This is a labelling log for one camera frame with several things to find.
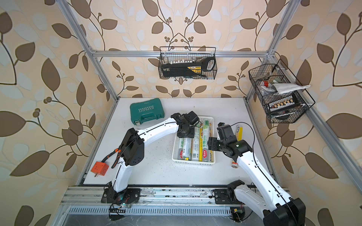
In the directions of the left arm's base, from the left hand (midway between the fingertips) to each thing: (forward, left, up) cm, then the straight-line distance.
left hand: (192, 136), depth 88 cm
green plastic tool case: (+25, +35, -5) cm, 44 cm away
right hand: (-7, -12, +4) cm, 14 cm away
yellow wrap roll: (-11, -12, -5) cm, 17 cm away
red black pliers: (-6, +49, -10) cm, 51 cm away
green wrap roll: (+1, -9, -1) cm, 9 cm away
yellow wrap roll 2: (-2, -6, -6) cm, 9 cm away
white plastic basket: (-7, -2, -5) cm, 9 cm away
